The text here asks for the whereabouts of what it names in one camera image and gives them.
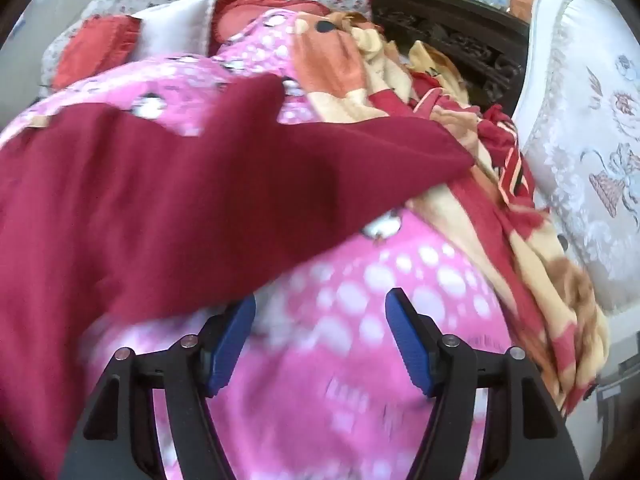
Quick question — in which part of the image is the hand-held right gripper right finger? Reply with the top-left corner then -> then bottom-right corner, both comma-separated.
385,287 -> 583,480

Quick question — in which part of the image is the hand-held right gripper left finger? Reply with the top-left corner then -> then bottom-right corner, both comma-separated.
60,294 -> 257,480

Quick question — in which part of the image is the maroon garment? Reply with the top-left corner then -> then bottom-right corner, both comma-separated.
0,77 -> 476,480

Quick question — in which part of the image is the pink penguin print blanket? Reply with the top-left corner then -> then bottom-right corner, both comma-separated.
0,10 -> 516,480

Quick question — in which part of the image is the cream and red printed blanket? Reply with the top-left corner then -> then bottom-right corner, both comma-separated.
292,12 -> 611,418

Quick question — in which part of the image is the white embroidered sofa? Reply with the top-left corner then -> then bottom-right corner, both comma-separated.
510,0 -> 640,316

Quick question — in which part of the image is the dark carved wooden headboard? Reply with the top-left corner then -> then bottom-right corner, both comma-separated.
365,0 -> 531,116

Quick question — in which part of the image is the white pillow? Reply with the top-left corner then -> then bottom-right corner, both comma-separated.
127,0 -> 217,63

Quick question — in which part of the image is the large red ruffled pillow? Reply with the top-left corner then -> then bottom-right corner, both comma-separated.
50,14 -> 143,91

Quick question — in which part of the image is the small red ruffled pillow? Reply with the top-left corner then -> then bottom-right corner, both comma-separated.
210,0 -> 331,56

